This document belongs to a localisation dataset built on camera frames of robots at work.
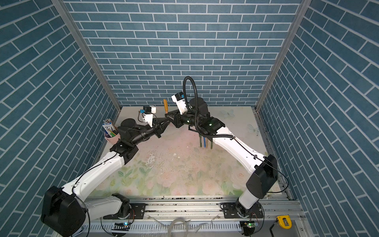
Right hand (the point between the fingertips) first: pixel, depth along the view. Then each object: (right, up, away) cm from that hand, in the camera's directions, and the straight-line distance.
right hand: (168, 115), depth 69 cm
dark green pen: (+23, -19, +30) cm, 43 cm away
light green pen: (+16, -18, +31) cm, 39 cm away
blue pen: (+19, -15, +33) cm, 41 cm away
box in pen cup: (-40, -7, +19) cm, 45 cm away
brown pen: (+20, -18, +31) cm, 41 cm away
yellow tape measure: (+55, -51, +1) cm, 75 cm away
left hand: (+2, -3, +1) cm, 4 cm away
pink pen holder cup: (-39, -15, +22) cm, 47 cm away
